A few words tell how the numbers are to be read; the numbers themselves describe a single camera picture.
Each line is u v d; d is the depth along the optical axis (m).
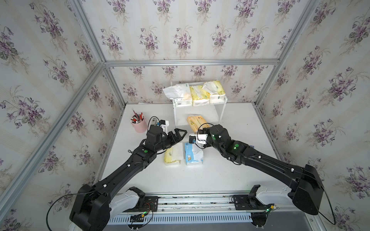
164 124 0.73
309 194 0.38
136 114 0.98
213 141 0.60
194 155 0.85
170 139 0.69
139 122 0.95
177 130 0.69
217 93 0.74
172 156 0.86
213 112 0.95
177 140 0.68
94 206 0.39
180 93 0.74
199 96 0.71
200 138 0.65
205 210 0.72
